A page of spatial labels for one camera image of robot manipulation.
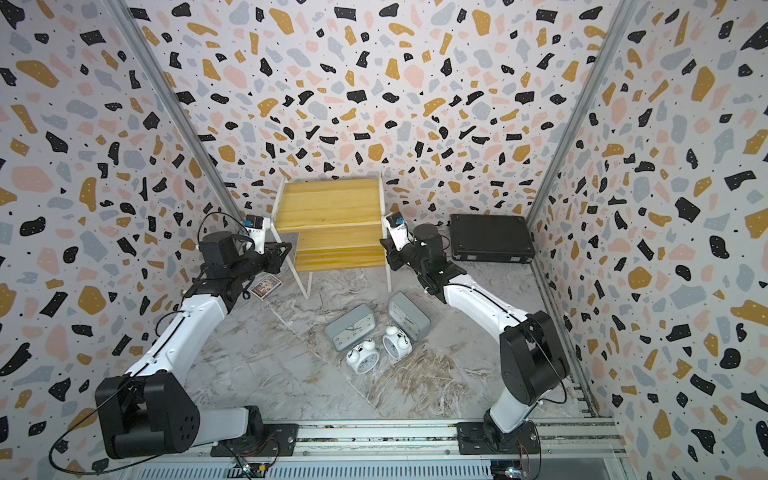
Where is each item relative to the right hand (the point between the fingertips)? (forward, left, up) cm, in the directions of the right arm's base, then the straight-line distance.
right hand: (387, 238), depth 83 cm
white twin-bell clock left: (-27, +6, -19) cm, 33 cm away
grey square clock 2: (-14, -6, -19) cm, 24 cm away
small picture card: (-1, +43, -23) cm, 49 cm away
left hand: (-3, +26, +1) cm, 26 cm away
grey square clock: (-17, +11, -20) cm, 29 cm away
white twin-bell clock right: (-23, -3, -18) cm, 29 cm away
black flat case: (+29, -39, -29) cm, 57 cm away
